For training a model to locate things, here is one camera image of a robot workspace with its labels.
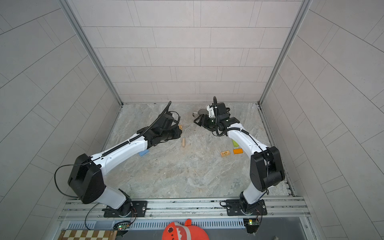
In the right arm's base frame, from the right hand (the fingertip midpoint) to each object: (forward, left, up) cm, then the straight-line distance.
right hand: (197, 122), depth 83 cm
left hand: (-3, +7, -2) cm, 8 cm away
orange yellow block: (-10, -24, -18) cm, 31 cm away
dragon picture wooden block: (-11, -16, -17) cm, 26 cm away
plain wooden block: (-3, +10, -15) cm, 18 cm away
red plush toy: (-47, +11, -10) cm, 49 cm away
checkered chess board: (-45, +54, -13) cm, 72 cm away
